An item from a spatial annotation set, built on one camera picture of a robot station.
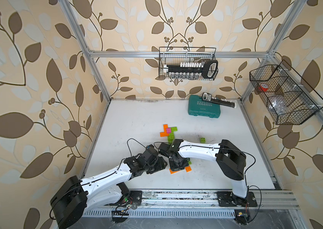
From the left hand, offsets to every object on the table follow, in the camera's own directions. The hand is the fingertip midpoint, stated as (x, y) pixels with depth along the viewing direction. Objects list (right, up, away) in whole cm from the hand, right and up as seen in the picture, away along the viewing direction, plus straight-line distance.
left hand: (164, 163), depth 80 cm
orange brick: (+6, -7, +4) cm, 9 cm away
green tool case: (+26, +34, +30) cm, 52 cm away
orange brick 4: (0, +14, +18) cm, 23 cm away
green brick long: (+15, -1, +4) cm, 16 cm away
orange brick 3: (0, +19, +22) cm, 29 cm away
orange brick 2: (+14, -4, +3) cm, 15 cm away
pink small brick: (+3, +17, +19) cm, 25 cm away
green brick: (+6, +17, +21) cm, 28 cm away
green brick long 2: (+5, +13, +16) cm, 22 cm away
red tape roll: (+57, +44, +1) cm, 72 cm away
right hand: (+8, -5, +4) cm, 10 cm away
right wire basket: (+65, +36, -8) cm, 75 cm away
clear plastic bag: (+58, +34, -9) cm, 67 cm away
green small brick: (+26, +11, +14) cm, 31 cm away
